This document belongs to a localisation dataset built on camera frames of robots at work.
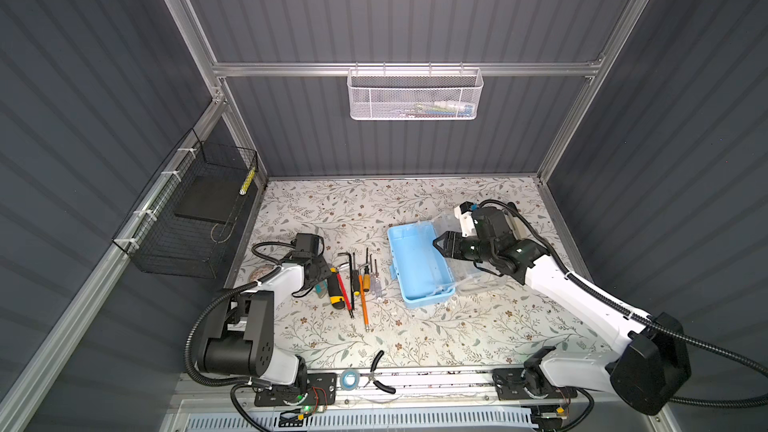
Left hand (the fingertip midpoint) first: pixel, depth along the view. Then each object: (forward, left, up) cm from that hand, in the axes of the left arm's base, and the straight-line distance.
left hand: (319, 271), depth 94 cm
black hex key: (-1, -10, 0) cm, 10 cm away
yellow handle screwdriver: (-2, -15, 0) cm, 15 cm away
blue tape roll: (-31, -11, -1) cm, 32 cm away
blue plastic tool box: (0, -31, +1) cm, 31 cm away
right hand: (-3, -36, +17) cm, 41 cm away
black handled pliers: (-30, -16, -2) cm, 34 cm away
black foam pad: (+8, +23, +28) cm, 37 cm away
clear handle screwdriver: (-5, -18, 0) cm, 19 cm away
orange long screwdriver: (-17, -15, -1) cm, 23 cm away
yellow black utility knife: (-7, -6, 0) cm, 9 cm away
